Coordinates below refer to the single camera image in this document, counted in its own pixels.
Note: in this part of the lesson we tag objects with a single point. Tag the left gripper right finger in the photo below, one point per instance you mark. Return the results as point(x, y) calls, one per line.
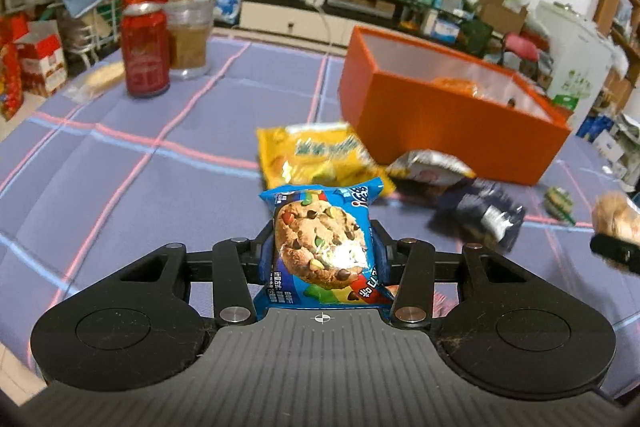
point(409, 264)

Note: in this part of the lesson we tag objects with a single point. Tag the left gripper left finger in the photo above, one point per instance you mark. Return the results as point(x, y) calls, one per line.
point(237, 263)

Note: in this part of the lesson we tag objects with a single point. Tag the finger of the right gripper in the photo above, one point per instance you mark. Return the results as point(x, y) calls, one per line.
point(622, 255)

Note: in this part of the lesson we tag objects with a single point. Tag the beige bread packet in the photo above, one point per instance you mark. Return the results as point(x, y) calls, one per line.
point(614, 214)

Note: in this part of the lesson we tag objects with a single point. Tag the blue cookie packet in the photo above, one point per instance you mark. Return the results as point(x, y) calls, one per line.
point(322, 253)

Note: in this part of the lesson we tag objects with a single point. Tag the yellow chip bag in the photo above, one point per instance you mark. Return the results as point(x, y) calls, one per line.
point(326, 154)

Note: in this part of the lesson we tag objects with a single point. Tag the orange wafer bar packet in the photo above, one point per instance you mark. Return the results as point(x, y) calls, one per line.
point(465, 87)

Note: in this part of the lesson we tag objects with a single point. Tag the dark blue snack packet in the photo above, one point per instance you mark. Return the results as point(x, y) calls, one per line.
point(484, 210)

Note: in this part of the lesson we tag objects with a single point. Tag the silver red snack packet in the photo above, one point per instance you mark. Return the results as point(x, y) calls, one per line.
point(431, 168)

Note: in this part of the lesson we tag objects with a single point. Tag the orange cardboard box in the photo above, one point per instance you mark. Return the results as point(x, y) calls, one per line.
point(511, 135)

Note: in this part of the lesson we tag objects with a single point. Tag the blue checked tablecloth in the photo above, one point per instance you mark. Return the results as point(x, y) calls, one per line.
point(87, 189)

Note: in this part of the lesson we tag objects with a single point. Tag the white small fridge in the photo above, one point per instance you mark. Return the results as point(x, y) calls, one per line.
point(581, 60)

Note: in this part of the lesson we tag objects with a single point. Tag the clear wrapped snack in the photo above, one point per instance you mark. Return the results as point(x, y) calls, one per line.
point(95, 83)

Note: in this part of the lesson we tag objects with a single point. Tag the red folding chair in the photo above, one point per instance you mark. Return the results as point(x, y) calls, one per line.
point(518, 52)

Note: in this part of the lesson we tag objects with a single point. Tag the clear plastic jar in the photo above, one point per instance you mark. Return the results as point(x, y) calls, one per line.
point(189, 24)

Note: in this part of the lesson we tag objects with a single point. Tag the red soda can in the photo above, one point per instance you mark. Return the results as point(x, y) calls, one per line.
point(145, 49)

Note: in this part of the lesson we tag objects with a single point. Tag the white tv stand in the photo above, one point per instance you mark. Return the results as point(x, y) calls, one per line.
point(296, 23)

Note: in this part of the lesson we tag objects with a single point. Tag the brown cardboard box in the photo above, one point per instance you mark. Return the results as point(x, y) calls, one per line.
point(505, 16)

